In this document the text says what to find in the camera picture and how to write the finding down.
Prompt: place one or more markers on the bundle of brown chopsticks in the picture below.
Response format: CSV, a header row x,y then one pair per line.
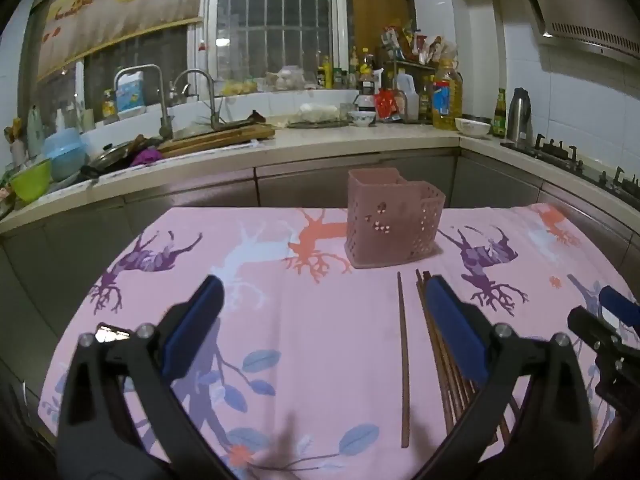
x,y
434,330

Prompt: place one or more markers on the brown wooden chopstick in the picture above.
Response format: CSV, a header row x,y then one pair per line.
x,y
404,360

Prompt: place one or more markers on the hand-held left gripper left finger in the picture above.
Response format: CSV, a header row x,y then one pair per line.
x,y
197,320

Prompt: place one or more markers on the red packet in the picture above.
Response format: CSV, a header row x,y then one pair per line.
x,y
389,105

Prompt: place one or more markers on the white blue label detergent jug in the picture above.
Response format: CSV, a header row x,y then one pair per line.
x,y
131,92

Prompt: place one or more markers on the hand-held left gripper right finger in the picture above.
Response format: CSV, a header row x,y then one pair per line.
x,y
457,325

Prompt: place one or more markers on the large cooking oil bottle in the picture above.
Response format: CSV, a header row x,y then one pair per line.
x,y
446,100

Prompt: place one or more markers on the wok with lid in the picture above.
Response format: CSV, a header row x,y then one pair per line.
x,y
112,156

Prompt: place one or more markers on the steel range hood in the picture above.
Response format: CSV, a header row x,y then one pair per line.
x,y
575,5

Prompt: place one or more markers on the printed window shade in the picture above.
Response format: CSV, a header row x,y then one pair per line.
x,y
115,5

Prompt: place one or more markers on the stainless steel kettle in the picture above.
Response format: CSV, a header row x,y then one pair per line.
x,y
520,115

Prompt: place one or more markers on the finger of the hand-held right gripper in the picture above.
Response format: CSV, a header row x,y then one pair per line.
x,y
620,307
592,327

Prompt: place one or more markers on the pink perforated utensil holder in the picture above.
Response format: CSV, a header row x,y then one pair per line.
x,y
385,220

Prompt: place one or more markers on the blue plastic basin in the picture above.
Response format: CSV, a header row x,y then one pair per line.
x,y
64,152

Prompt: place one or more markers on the hanging wooden board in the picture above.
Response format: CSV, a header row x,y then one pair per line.
x,y
380,15

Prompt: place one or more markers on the small patterned bowl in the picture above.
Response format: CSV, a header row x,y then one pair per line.
x,y
362,118

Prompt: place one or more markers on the clear bag of eggs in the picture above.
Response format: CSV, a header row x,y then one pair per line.
x,y
285,80

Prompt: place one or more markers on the smartphone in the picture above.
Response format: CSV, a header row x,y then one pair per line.
x,y
112,334

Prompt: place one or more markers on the white bowl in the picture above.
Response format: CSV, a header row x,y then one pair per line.
x,y
472,127

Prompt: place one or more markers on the black gas stove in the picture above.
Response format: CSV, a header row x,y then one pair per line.
x,y
575,160

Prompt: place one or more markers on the white plastic jug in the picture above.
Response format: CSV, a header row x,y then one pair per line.
x,y
407,95

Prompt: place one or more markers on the purple cloth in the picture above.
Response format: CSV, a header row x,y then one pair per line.
x,y
147,156

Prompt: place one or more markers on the green plastic bowl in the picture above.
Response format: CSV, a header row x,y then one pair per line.
x,y
31,182

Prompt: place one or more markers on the white plastic bag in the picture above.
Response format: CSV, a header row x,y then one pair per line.
x,y
318,111

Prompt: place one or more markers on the dark green sauce bottle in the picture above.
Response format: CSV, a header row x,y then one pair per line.
x,y
499,115

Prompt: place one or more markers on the pink deer print tablecloth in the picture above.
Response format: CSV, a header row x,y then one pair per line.
x,y
310,350

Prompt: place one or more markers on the tall square steel faucet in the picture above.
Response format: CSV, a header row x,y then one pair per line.
x,y
160,90

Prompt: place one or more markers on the barred window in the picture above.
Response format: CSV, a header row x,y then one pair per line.
x,y
275,20

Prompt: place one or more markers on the curved steel faucet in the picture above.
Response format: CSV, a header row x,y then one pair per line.
x,y
207,90

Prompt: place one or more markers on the small yellow dish soap bottle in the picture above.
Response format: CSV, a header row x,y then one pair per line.
x,y
109,105

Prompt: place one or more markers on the rack of snack packets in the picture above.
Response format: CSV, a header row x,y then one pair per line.
x,y
415,45

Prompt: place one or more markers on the wooden cutting board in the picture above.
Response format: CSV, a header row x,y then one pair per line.
x,y
220,137

